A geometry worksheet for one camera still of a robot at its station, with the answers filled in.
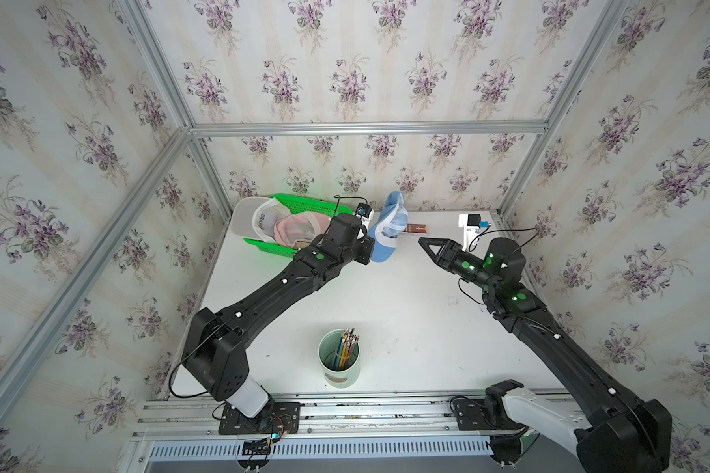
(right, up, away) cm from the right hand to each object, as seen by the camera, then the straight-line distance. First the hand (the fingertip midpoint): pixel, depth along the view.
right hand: (425, 243), depth 70 cm
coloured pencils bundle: (-19, -25, -1) cm, 32 cm away
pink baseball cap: (-38, +4, +38) cm, 54 cm away
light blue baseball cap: (-6, +6, +16) cm, 18 cm away
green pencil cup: (-21, -33, 0) cm, 39 cm away
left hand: (-12, +1, +10) cm, 16 cm away
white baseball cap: (-54, +9, +34) cm, 64 cm away
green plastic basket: (-39, +15, +45) cm, 61 cm away
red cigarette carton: (+7, +5, +44) cm, 45 cm away
